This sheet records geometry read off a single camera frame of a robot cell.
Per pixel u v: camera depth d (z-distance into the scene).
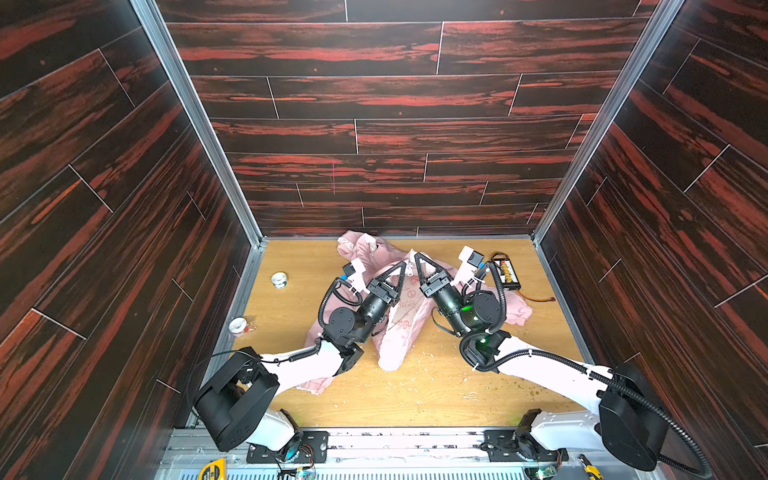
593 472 0.69
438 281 0.60
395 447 0.75
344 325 0.56
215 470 0.69
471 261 0.62
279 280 1.05
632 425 0.41
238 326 0.93
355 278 0.67
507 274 1.07
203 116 0.85
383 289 0.63
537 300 1.02
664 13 0.66
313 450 0.73
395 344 0.91
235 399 0.43
